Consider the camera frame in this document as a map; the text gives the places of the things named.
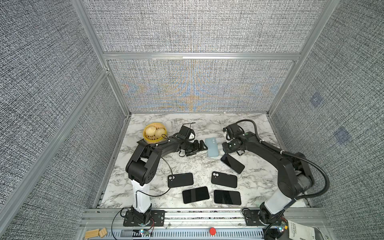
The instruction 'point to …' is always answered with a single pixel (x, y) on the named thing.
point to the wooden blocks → (96, 232)
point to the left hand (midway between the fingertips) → (202, 151)
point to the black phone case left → (180, 180)
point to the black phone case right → (224, 179)
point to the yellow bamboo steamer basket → (153, 140)
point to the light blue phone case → (212, 148)
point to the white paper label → (299, 231)
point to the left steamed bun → (150, 130)
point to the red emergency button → (212, 231)
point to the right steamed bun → (159, 132)
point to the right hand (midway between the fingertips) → (227, 147)
